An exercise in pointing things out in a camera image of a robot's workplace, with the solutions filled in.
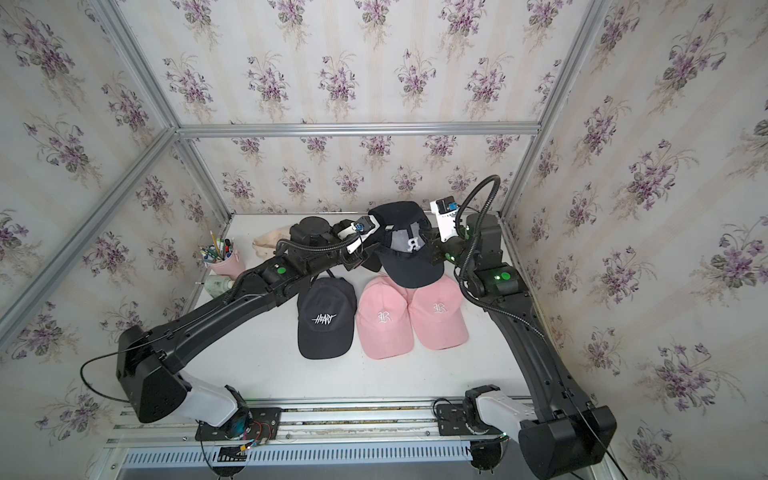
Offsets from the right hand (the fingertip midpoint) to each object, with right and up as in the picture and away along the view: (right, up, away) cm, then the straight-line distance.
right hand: (429, 230), depth 71 cm
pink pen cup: (-64, -8, +25) cm, 69 cm away
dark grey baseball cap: (-28, -23, +17) cm, 40 cm away
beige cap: (-55, -4, +36) cm, 66 cm away
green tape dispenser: (-62, -16, +19) cm, 67 cm away
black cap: (-6, -5, +5) cm, 9 cm away
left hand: (-14, 0, +1) cm, 14 cm away
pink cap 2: (+5, -25, +17) cm, 30 cm away
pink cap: (-11, -26, +15) cm, 32 cm away
